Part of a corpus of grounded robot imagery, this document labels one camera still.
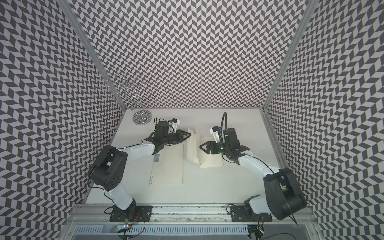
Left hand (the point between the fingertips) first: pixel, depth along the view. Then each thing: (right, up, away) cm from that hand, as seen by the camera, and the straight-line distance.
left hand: (191, 136), depth 88 cm
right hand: (+7, -7, -5) cm, 11 cm away
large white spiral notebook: (-14, -18, +1) cm, 23 cm away
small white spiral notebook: (+3, -10, -1) cm, 11 cm away
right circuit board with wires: (+32, -42, -19) cm, 56 cm away
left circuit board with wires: (-27, -37, -21) cm, 51 cm away
